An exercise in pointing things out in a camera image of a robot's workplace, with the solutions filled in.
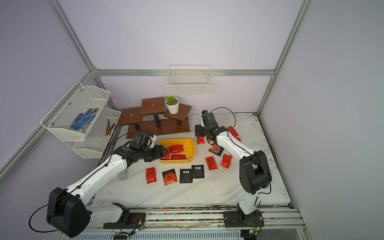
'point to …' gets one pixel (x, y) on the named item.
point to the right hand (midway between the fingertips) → (200, 131)
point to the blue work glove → (82, 120)
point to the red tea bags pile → (174, 149)
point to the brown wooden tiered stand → (151, 118)
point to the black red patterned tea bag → (216, 149)
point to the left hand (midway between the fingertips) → (163, 155)
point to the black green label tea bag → (186, 176)
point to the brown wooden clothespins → (109, 128)
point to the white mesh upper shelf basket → (71, 118)
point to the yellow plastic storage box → (189, 149)
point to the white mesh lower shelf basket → (93, 146)
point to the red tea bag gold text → (211, 163)
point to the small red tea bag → (200, 140)
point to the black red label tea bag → (198, 171)
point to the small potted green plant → (172, 105)
